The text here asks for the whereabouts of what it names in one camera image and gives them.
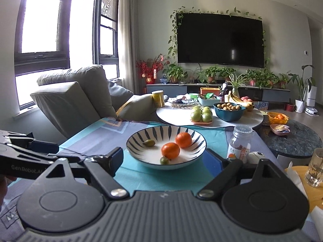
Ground orange tangerine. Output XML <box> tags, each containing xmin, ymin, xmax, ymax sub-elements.
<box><xmin>161</xmin><ymin>142</ymin><xmax>180</xmax><ymax>160</ymax></box>
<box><xmin>175</xmin><ymin>132</ymin><xmax>192</xmax><ymax>149</ymax></box>

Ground small dark green fruit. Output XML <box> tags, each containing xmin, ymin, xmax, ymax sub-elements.
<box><xmin>143</xmin><ymin>139</ymin><xmax>155</xmax><ymax>147</ymax></box>

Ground round white coffee table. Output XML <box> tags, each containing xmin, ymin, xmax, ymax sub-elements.
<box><xmin>156</xmin><ymin>103</ymin><xmax>263</xmax><ymax>128</ymax></box>

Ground blue patterned tablecloth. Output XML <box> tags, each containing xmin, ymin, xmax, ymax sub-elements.
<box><xmin>0</xmin><ymin>116</ymin><xmax>323</xmax><ymax>242</ymax></box>

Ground large plant white pot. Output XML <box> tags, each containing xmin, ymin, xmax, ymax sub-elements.
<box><xmin>288</xmin><ymin>65</ymin><xmax>315</xmax><ymax>113</ymax></box>

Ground dark marble side table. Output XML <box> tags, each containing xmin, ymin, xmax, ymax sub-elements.
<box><xmin>257</xmin><ymin>120</ymin><xmax>322</xmax><ymax>159</ymax></box>

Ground blue striped white bowl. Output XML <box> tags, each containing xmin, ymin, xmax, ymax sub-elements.
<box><xmin>126</xmin><ymin>126</ymin><xmax>206</xmax><ymax>170</ymax></box>

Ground white air purifier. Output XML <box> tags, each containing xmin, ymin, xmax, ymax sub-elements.
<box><xmin>306</xmin><ymin>85</ymin><xmax>317</xmax><ymax>107</ymax></box>

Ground pink snack dish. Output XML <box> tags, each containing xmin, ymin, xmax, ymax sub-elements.
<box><xmin>270</xmin><ymin>124</ymin><xmax>291</xmax><ymax>136</ymax></box>

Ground red flower decoration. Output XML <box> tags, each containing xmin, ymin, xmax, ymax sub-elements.
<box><xmin>136</xmin><ymin>54</ymin><xmax>164</xmax><ymax>85</ymax></box>

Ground white round device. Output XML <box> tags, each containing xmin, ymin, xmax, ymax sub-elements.
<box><xmin>247</xmin><ymin>151</ymin><xmax>265</xmax><ymax>164</ymax></box>

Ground beige cushion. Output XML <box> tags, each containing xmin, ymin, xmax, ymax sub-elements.
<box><xmin>116</xmin><ymin>93</ymin><xmax>160</xmax><ymax>122</ymax></box>

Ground orange storage box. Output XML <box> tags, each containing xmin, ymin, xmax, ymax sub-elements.
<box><xmin>200</xmin><ymin>88</ymin><xmax>221</xmax><ymax>96</ymax></box>

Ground orange basket of tangerines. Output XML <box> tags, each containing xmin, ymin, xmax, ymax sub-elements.
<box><xmin>267</xmin><ymin>112</ymin><xmax>289</xmax><ymax>125</ymax></box>

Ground light blue snack tray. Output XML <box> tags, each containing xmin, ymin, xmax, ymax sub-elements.
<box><xmin>198</xmin><ymin>95</ymin><xmax>222</xmax><ymax>107</ymax></box>

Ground grey sofa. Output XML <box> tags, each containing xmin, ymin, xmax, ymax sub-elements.
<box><xmin>31</xmin><ymin>65</ymin><xmax>134</xmax><ymax>138</ymax></box>

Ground blue bowl of nuts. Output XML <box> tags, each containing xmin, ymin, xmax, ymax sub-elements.
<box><xmin>214</xmin><ymin>102</ymin><xmax>246</xmax><ymax>122</ymax></box>

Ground banana bunch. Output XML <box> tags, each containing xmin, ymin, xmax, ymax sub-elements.
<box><xmin>228</xmin><ymin>91</ymin><xmax>254</xmax><ymax>112</ymax></box>

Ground black wall television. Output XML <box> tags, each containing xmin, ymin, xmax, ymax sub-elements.
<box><xmin>176</xmin><ymin>13</ymin><xmax>264</xmax><ymax>68</ymax></box>

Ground grey tv cabinet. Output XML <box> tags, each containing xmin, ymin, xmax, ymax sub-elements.
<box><xmin>146</xmin><ymin>83</ymin><xmax>291</xmax><ymax>103</ymax></box>

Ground glass cup with spoon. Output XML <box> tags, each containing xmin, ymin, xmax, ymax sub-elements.
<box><xmin>304</xmin><ymin>148</ymin><xmax>323</xmax><ymax>187</ymax></box>

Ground yellow tin can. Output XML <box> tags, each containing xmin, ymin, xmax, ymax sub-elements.
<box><xmin>152</xmin><ymin>90</ymin><xmax>165</xmax><ymax>108</ymax></box>

